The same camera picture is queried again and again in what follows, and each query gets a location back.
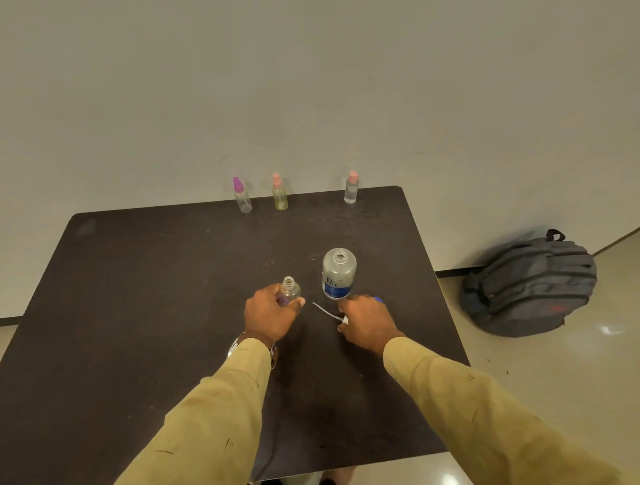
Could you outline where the person's right hand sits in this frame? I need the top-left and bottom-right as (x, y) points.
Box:
(337, 293), (406, 356)

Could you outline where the person's left hand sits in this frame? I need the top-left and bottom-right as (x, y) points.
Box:
(243, 282), (307, 350)

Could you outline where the purple-tinted spray bottle white cap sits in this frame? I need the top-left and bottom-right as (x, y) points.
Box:
(276, 275), (303, 308)

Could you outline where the large clear bottle blue label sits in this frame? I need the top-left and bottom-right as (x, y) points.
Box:
(321, 247), (359, 302)

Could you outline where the small bottle magenta cap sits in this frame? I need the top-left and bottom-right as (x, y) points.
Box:
(231, 176), (253, 215)

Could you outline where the yellow-green spray bottle orange cap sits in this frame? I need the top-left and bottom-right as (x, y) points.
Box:
(271, 172), (289, 212)

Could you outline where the person's right forearm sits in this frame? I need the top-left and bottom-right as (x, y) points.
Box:
(383, 336), (623, 485)

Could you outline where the person's left forearm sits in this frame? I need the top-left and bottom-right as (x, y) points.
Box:
(113, 338), (273, 485)

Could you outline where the silver wristwatch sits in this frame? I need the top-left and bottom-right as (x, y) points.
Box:
(226, 332), (279, 370)

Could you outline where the grey backpack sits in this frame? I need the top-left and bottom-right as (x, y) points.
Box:
(459, 229), (599, 338)

